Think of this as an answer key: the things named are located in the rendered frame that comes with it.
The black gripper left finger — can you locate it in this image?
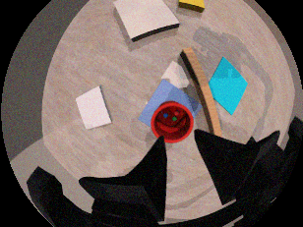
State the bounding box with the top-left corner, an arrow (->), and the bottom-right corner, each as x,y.
79,136 -> 167,221

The dark brown rectangular bar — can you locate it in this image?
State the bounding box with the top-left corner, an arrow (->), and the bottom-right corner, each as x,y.
180,46 -> 222,137

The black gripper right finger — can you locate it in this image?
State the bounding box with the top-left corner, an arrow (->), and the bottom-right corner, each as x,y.
193,129 -> 280,205

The yellow rectangular block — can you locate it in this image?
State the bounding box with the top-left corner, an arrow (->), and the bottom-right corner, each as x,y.
178,0 -> 205,14

